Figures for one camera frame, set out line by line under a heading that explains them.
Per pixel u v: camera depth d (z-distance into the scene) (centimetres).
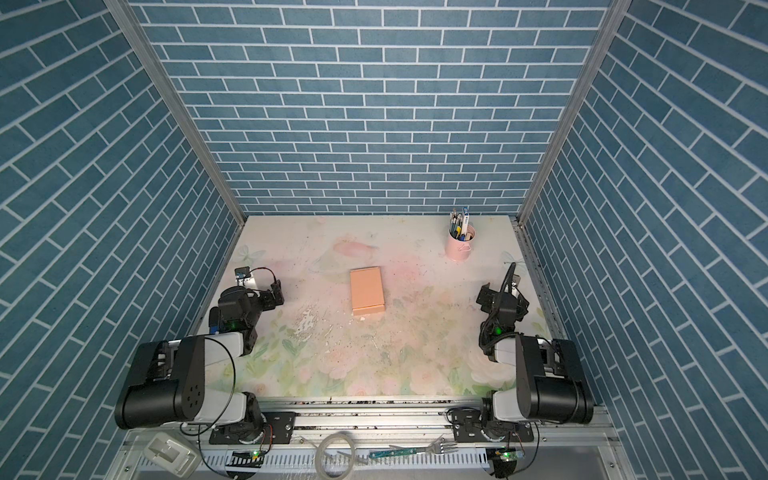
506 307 69
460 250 104
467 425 74
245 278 78
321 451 69
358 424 76
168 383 43
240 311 70
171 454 68
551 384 44
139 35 74
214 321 87
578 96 85
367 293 97
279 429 74
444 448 71
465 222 97
